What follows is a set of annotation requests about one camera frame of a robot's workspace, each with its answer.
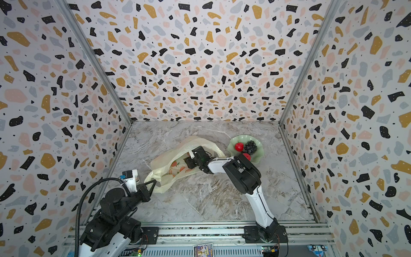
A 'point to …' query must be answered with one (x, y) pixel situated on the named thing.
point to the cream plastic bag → (169, 166)
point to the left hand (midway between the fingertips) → (158, 181)
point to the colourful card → (203, 250)
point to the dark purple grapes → (250, 147)
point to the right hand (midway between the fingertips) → (189, 157)
